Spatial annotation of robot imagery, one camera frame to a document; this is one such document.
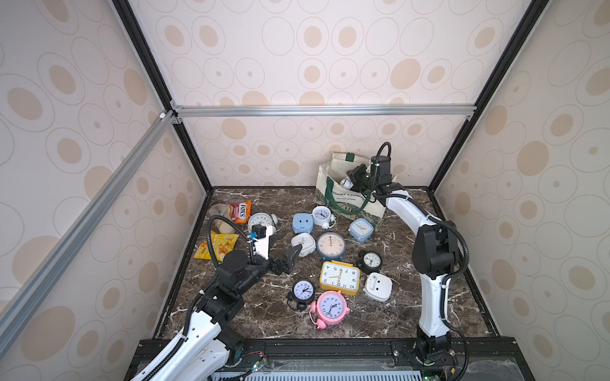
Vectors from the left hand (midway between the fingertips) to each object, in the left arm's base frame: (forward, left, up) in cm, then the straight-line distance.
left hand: (297, 243), depth 68 cm
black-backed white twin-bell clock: (+33, -18, -8) cm, 39 cm away
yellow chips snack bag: (+13, +32, -24) cm, 42 cm away
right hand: (+38, -22, -4) cm, 44 cm away
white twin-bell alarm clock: (+26, +17, -23) cm, 39 cm away
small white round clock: (+29, -9, -25) cm, 39 cm away
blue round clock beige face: (+14, -12, -25) cm, 32 cm away
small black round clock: (+6, -26, -23) cm, 36 cm away
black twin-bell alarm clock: (-6, -1, -24) cm, 25 cm away
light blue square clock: (+25, -1, -24) cm, 35 cm away
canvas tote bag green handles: (+32, -11, -12) cm, 36 cm away
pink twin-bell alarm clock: (-11, -11, -25) cm, 29 cm away
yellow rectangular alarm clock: (0, -15, -25) cm, 29 cm away
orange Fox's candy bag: (+30, +28, -24) cm, 48 cm away
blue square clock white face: (+21, -25, -24) cm, 41 cm away
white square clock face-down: (-4, -28, -23) cm, 37 cm away
